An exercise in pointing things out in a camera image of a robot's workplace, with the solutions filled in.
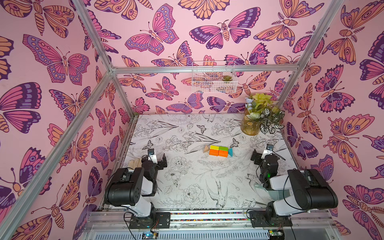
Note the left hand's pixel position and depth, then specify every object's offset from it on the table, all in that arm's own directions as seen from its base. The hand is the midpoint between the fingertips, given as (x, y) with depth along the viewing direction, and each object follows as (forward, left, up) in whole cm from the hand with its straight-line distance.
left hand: (157, 153), depth 93 cm
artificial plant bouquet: (+16, -65, +20) cm, 70 cm away
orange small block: (+4, -35, -4) cm, 36 cm away
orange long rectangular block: (+2, -41, -4) cm, 42 cm away
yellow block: (+6, -36, -2) cm, 37 cm away
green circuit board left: (-41, 0, -7) cm, 42 cm away
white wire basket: (+39, -37, +29) cm, 61 cm away
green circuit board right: (-40, -62, -7) cm, 74 cm away
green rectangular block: (+6, -42, -4) cm, 43 cm away
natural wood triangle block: (+5, -30, -3) cm, 31 cm away
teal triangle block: (+3, -46, -3) cm, 46 cm away
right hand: (+1, -66, +2) cm, 66 cm away
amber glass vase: (+19, -60, +4) cm, 63 cm away
